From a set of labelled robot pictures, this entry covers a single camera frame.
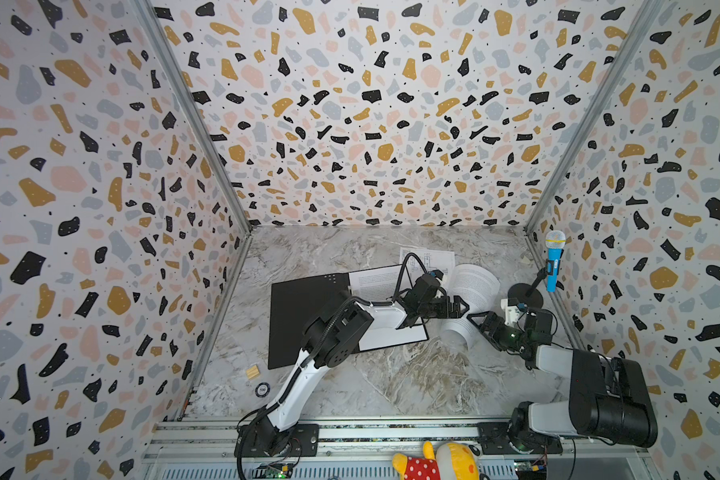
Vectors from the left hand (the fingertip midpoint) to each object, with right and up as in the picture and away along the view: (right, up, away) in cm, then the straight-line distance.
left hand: (464, 306), depth 91 cm
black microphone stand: (+24, +2, +10) cm, 26 cm away
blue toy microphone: (+23, +19, -8) cm, 31 cm away
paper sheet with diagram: (-3, +14, +23) cm, 27 cm away
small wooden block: (-62, -17, -7) cm, 64 cm away
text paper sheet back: (+7, +4, +7) cm, 11 cm away
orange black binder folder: (-56, -2, +11) cm, 57 cm away
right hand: (+2, -3, -1) cm, 4 cm away
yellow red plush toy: (-10, -29, -26) cm, 41 cm away
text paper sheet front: (-26, +5, +13) cm, 29 cm away
